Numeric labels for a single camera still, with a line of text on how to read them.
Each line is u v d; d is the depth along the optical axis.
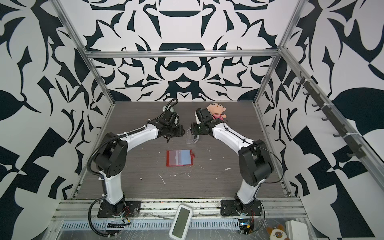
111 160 0.50
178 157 0.91
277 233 0.66
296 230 0.66
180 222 0.67
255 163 0.47
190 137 1.00
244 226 0.71
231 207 0.75
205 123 0.69
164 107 1.12
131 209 0.74
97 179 0.53
